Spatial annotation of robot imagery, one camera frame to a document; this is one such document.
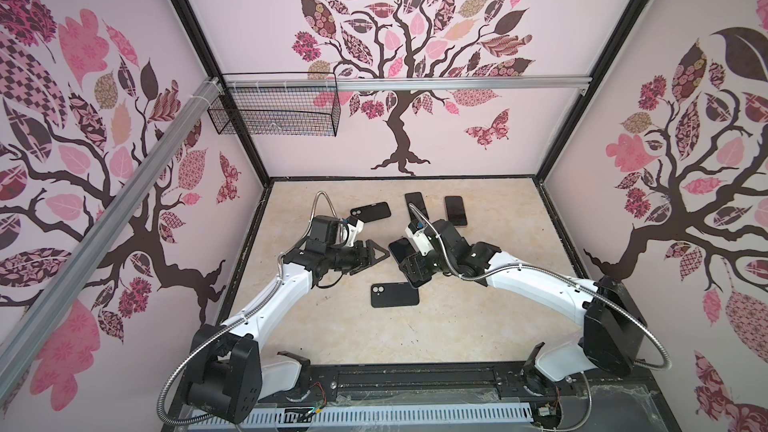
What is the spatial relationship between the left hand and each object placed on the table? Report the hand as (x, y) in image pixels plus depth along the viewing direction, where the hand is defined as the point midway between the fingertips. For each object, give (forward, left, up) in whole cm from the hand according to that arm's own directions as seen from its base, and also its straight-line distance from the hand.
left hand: (382, 262), depth 79 cm
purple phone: (+32, -27, -17) cm, 46 cm away
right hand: (+3, -7, -2) cm, 8 cm away
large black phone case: (-2, -3, -16) cm, 17 cm away
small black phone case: (+30, +5, -16) cm, 34 cm away
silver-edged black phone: (+36, -12, -15) cm, 41 cm away
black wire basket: (+70, +44, +1) cm, 83 cm away
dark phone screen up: (+5, -5, -2) cm, 8 cm away
